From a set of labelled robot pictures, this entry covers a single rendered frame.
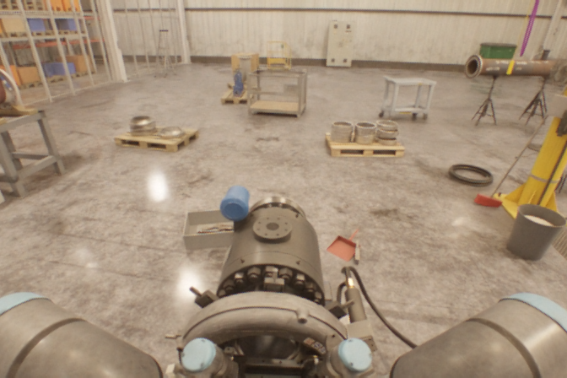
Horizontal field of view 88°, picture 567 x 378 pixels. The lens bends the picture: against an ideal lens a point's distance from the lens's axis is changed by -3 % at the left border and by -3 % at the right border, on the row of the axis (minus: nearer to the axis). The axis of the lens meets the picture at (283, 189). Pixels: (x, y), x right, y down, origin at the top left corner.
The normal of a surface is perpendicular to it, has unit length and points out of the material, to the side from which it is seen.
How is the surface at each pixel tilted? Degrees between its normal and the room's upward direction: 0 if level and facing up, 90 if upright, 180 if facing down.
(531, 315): 5
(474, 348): 28
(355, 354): 20
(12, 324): 3
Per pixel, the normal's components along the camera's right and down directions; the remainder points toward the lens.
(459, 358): -0.58, -0.64
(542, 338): 0.18, -0.64
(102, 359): 0.62, -0.69
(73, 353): 0.47, -0.67
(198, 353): -0.12, -0.69
